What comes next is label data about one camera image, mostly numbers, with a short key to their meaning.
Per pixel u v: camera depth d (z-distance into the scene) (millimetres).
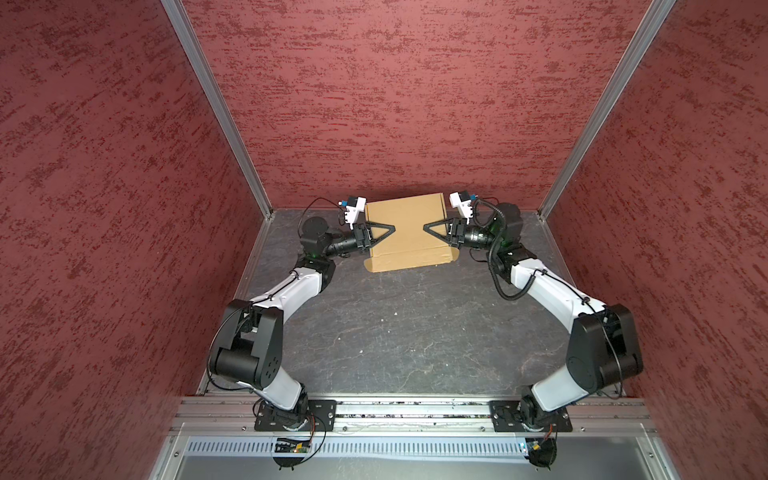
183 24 723
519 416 740
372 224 711
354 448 775
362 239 689
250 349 449
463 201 723
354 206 725
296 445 710
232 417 755
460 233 681
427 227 714
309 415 730
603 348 439
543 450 708
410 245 715
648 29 734
